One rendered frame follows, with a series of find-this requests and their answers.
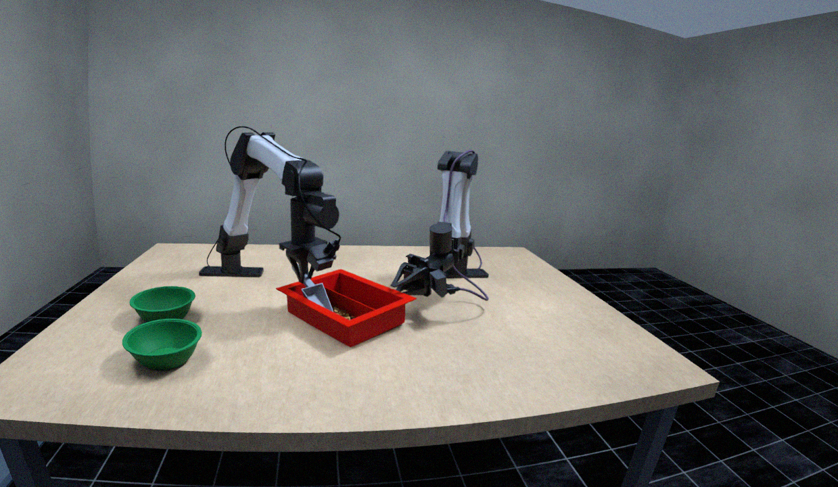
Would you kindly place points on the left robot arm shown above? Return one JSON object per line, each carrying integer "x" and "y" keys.
{"x": 445, "y": 238}

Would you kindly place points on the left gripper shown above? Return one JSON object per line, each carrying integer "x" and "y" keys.
{"x": 416, "y": 276}

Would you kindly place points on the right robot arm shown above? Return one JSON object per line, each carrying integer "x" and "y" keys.
{"x": 248, "y": 168}

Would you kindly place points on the red divided box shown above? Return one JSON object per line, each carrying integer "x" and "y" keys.
{"x": 356, "y": 295}

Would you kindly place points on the green bowl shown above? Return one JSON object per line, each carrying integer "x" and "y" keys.
{"x": 173, "y": 339}
{"x": 167, "y": 302}

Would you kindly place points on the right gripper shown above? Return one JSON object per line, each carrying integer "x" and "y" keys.
{"x": 304, "y": 242}

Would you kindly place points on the light blue scoop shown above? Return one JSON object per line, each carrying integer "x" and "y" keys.
{"x": 316, "y": 293}

